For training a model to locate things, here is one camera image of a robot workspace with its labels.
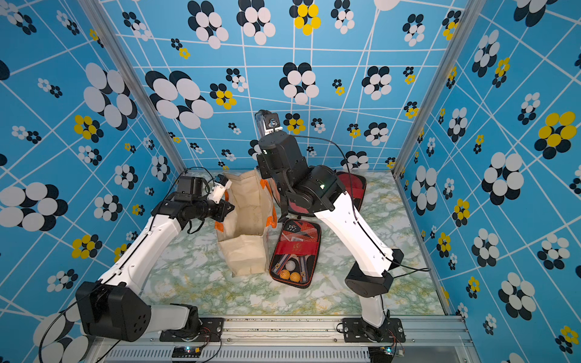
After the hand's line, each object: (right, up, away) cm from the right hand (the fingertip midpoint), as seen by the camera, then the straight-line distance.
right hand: (277, 146), depth 60 cm
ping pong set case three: (+5, -37, +28) cm, 46 cm away
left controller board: (-30, -64, +12) cm, 72 cm away
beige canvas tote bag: (-11, -26, +9) cm, 29 cm away
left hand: (-17, -17, +21) cm, 32 cm away
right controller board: (+32, -63, +9) cm, 71 cm away
